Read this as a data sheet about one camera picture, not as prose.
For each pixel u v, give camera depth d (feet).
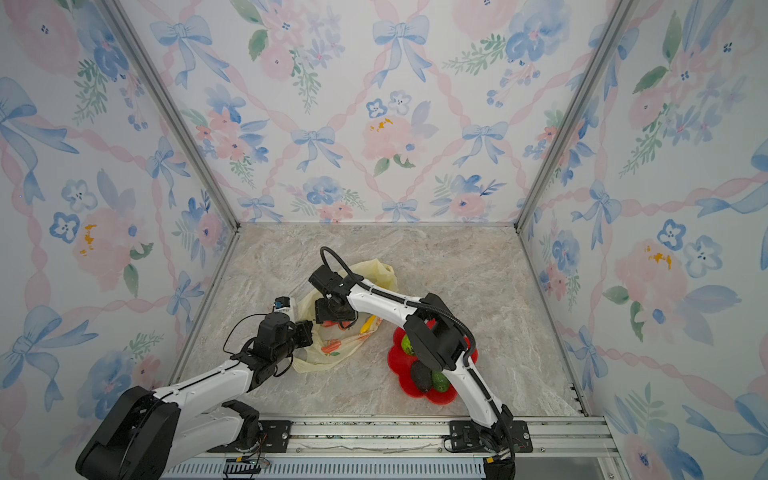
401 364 2.75
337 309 2.23
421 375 2.57
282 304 2.57
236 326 2.41
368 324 2.97
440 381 2.56
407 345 2.75
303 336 2.56
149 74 2.56
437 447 2.40
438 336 1.78
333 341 2.90
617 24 2.30
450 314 1.64
